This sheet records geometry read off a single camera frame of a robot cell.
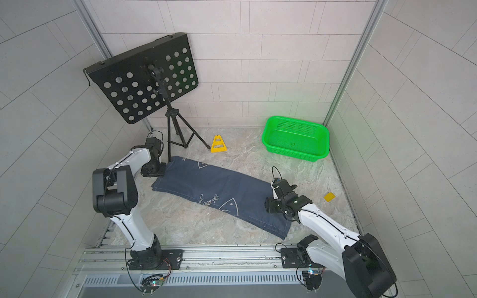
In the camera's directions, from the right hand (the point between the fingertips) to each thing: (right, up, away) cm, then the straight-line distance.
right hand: (269, 204), depth 85 cm
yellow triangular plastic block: (-27, +27, +24) cm, 45 cm away
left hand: (-56, +13, +10) cm, 58 cm away
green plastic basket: (+22, +31, +27) cm, 47 cm away
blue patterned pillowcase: (-14, +4, +2) cm, 15 cm away
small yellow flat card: (+29, +3, +3) cm, 30 cm away
